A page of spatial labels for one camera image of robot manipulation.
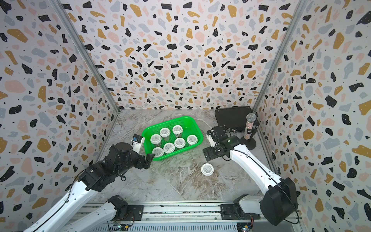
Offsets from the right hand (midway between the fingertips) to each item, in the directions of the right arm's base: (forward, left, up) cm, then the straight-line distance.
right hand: (212, 152), depth 82 cm
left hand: (-6, +33, +10) cm, 35 cm away
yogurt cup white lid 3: (+20, +23, -6) cm, 31 cm away
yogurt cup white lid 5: (+5, +27, -6) cm, 28 cm away
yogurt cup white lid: (+12, +37, -6) cm, 39 cm away
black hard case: (+39, -20, -14) cm, 46 cm away
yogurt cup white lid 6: (+10, +20, -6) cm, 23 cm away
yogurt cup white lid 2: (+18, +31, -5) cm, 36 cm away
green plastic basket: (+18, +27, -12) cm, 35 cm away
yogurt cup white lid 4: (+3, +33, -6) cm, 34 cm away
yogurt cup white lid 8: (-7, +3, -8) cm, 11 cm away
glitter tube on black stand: (+13, -23, +8) cm, 27 cm away
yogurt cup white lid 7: (+12, +13, -6) cm, 19 cm away
